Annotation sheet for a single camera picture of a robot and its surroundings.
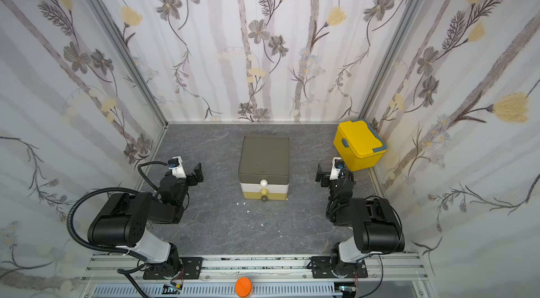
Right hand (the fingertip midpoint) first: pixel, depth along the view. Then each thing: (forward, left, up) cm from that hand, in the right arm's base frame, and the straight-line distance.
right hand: (333, 163), depth 89 cm
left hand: (0, +62, -4) cm, 63 cm away
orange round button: (-45, +34, 0) cm, 56 cm away
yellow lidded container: (+9, -13, 0) cm, 16 cm away
